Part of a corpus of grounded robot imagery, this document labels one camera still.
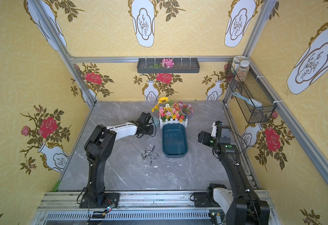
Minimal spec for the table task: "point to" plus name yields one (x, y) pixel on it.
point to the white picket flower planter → (171, 112)
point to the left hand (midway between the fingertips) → (146, 129)
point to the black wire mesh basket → (251, 96)
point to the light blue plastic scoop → (155, 121)
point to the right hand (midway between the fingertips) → (208, 135)
